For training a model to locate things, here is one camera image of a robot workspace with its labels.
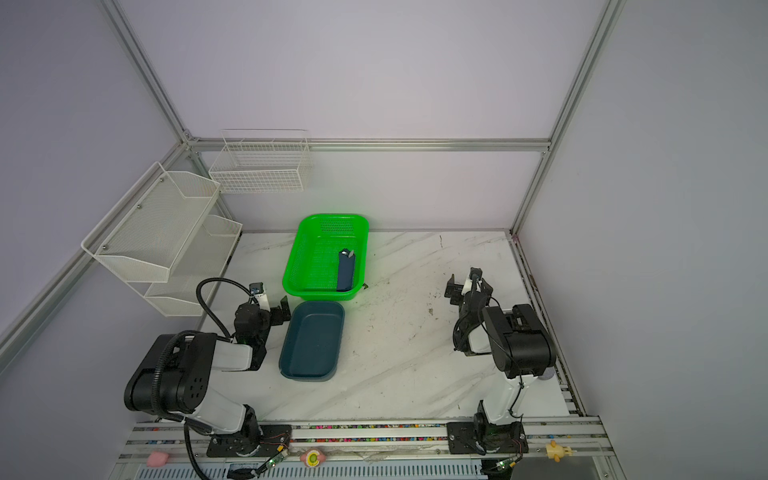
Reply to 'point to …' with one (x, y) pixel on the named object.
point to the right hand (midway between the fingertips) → (467, 275)
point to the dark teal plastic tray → (312, 341)
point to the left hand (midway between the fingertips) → (269, 300)
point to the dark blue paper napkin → (346, 270)
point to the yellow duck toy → (555, 451)
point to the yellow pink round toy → (312, 458)
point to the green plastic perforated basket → (312, 269)
